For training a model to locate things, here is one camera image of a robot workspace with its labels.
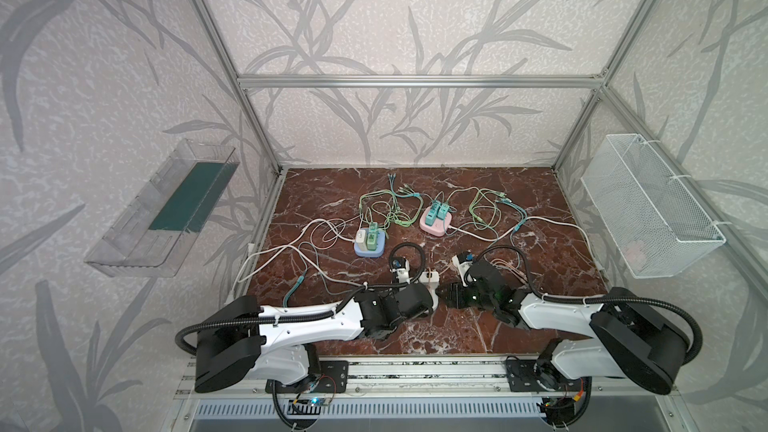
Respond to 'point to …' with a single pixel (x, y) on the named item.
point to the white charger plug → (430, 279)
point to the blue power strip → (379, 246)
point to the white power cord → (280, 247)
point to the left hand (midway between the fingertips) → (423, 290)
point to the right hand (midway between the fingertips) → (441, 282)
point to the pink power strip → (440, 226)
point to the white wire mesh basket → (658, 226)
